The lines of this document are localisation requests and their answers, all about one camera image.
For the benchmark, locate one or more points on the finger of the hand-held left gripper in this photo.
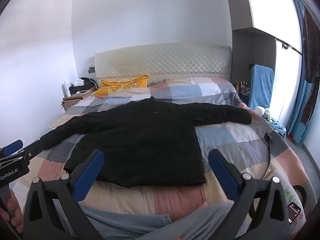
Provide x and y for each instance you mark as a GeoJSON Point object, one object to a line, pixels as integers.
{"type": "Point", "coordinates": [33, 150]}
{"type": "Point", "coordinates": [12, 147]}

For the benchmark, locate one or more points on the black bag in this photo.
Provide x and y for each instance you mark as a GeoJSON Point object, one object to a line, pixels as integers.
{"type": "Point", "coordinates": [88, 82]}

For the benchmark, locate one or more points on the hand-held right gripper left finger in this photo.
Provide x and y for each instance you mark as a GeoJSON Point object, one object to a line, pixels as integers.
{"type": "Point", "coordinates": [90, 170]}

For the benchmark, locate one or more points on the person's left hand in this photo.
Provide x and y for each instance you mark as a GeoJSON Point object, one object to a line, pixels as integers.
{"type": "Point", "coordinates": [13, 215]}

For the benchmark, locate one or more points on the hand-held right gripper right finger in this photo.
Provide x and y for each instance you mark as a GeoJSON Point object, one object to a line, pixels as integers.
{"type": "Point", "coordinates": [222, 171]}

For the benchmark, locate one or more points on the blue towel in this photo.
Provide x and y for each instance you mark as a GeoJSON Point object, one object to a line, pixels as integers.
{"type": "Point", "coordinates": [261, 87]}

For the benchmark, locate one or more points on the cream quilted headboard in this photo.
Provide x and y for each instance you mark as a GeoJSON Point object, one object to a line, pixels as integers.
{"type": "Point", "coordinates": [162, 60]}

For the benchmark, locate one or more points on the cluster of small bottles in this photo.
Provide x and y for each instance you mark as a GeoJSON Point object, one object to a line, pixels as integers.
{"type": "Point", "coordinates": [242, 87]}

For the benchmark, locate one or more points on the clear bottle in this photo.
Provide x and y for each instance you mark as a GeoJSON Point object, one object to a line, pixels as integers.
{"type": "Point", "coordinates": [66, 88]}

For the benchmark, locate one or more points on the white plush toy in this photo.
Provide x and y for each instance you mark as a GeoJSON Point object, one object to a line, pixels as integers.
{"type": "Point", "coordinates": [260, 110]}

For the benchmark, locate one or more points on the white green-printed bag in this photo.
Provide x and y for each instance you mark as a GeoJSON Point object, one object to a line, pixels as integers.
{"type": "Point", "coordinates": [287, 195]}

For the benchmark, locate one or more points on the white tissue box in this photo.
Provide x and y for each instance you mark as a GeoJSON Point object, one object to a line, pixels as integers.
{"type": "Point", "coordinates": [78, 82]}

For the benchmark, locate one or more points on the black smartphone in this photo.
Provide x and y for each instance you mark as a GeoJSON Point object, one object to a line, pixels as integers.
{"type": "Point", "coordinates": [294, 212]}

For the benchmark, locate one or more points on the black puffer jacket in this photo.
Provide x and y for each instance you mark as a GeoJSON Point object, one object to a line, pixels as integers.
{"type": "Point", "coordinates": [140, 140]}

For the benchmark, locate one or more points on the yellow pillow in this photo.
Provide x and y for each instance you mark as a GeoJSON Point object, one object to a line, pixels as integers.
{"type": "Point", "coordinates": [112, 88]}

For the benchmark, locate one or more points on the white tablet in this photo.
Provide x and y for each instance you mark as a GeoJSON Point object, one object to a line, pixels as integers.
{"type": "Point", "coordinates": [83, 92]}

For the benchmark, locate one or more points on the person's grey pants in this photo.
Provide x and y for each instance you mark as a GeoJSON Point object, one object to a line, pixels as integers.
{"type": "Point", "coordinates": [140, 227]}

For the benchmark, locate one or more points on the dark wall socket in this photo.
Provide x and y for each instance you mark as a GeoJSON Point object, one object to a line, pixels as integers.
{"type": "Point", "coordinates": [91, 69]}

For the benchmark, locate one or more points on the blue crumpled cloth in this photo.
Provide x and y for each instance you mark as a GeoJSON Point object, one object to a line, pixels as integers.
{"type": "Point", "coordinates": [277, 127]}

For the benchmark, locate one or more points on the wooden nightstand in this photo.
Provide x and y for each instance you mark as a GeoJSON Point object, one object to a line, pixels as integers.
{"type": "Point", "coordinates": [72, 100]}

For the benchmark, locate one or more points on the curtain rod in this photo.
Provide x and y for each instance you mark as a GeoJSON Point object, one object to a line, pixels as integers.
{"type": "Point", "coordinates": [287, 46]}

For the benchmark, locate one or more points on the blue curtain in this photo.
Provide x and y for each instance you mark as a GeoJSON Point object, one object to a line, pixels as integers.
{"type": "Point", "coordinates": [297, 120]}

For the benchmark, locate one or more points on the patchwork checked blanket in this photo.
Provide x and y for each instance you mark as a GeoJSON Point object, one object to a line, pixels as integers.
{"type": "Point", "coordinates": [225, 135]}

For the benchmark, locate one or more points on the brown hanging garment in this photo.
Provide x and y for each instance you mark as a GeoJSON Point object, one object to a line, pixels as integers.
{"type": "Point", "coordinates": [312, 55]}

